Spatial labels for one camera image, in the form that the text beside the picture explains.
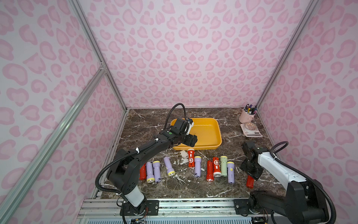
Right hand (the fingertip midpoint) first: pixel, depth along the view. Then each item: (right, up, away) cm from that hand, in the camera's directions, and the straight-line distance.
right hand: (245, 172), depth 83 cm
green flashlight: (-12, +6, +3) cm, 14 cm away
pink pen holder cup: (+9, +33, +22) cm, 40 cm away
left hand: (-31, +20, +3) cm, 38 cm away
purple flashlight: (-28, +5, +4) cm, 29 cm away
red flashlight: (-61, 0, 0) cm, 61 cm away
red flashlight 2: (+1, -5, -3) cm, 6 cm away
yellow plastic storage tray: (-19, +22, +23) cm, 37 cm away
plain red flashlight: (-22, -1, -2) cm, 22 cm away
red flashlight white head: (-18, 0, -2) cm, 18 cm away
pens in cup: (+10, +39, +18) cm, 44 cm away
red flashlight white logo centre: (-32, +7, +5) cm, 33 cm away
